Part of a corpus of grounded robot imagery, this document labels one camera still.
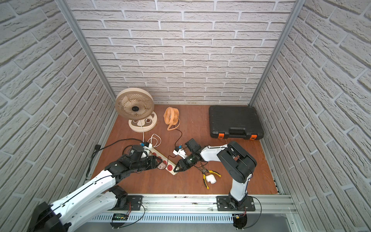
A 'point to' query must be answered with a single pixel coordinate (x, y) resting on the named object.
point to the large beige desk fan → (136, 104)
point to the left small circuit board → (119, 216)
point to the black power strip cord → (97, 148)
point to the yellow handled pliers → (205, 171)
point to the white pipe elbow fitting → (211, 178)
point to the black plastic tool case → (235, 122)
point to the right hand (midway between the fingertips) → (178, 170)
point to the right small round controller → (239, 220)
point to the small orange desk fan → (171, 117)
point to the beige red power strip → (166, 163)
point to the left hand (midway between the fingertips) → (159, 157)
